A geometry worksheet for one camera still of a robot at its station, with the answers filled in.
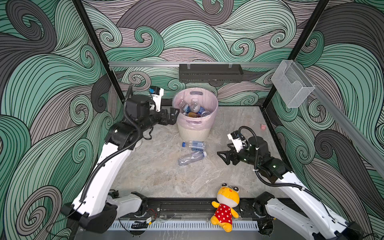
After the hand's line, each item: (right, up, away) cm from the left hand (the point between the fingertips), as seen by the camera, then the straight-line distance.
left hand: (170, 108), depth 63 cm
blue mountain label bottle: (+16, -1, +19) cm, 25 cm away
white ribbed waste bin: (+10, -15, +28) cm, 33 cm away
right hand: (+26, -20, +11) cm, 34 cm away
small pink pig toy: (+62, -11, +44) cm, 77 cm away
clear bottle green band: (+12, +3, +28) cm, 30 cm away
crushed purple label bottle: (+11, -29, +29) cm, 42 cm away
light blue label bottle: (+13, -22, +29) cm, 39 cm away
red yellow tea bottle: (+10, -2, +30) cm, 32 cm away
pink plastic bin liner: (+20, +8, +31) cm, 37 cm away
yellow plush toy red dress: (+27, -43, +8) cm, 52 cm away
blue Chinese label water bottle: (+6, +3, +27) cm, 28 cm away
